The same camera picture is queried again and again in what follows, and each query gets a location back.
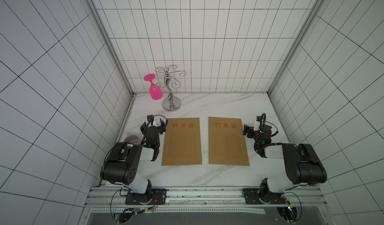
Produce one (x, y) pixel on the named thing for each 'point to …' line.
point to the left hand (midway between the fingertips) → (153, 122)
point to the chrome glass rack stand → (170, 105)
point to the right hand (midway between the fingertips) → (254, 123)
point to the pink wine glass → (155, 91)
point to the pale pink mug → (132, 138)
